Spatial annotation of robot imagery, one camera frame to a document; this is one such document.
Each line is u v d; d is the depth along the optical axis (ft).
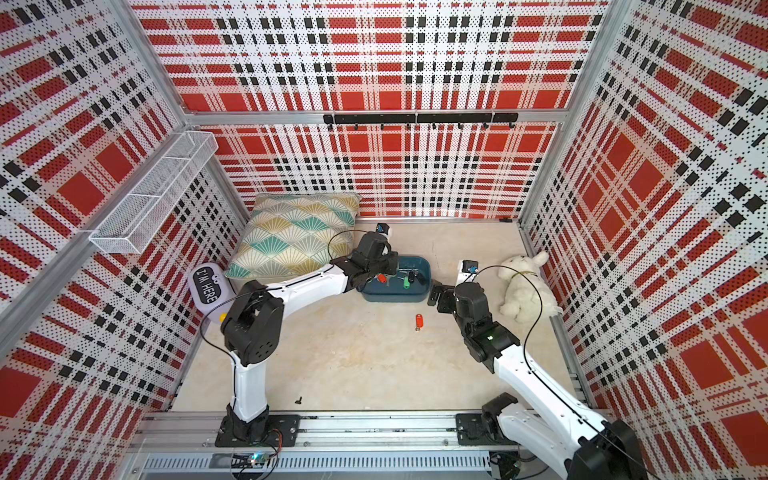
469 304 1.89
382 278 3.35
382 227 2.70
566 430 1.36
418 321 3.05
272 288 1.77
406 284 3.33
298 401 2.58
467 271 2.23
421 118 2.92
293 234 3.14
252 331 1.68
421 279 3.37
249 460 2.27
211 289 2.91
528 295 2.83
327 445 2.41
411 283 3.34
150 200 2.45
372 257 2.40
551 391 1.51
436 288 2.35
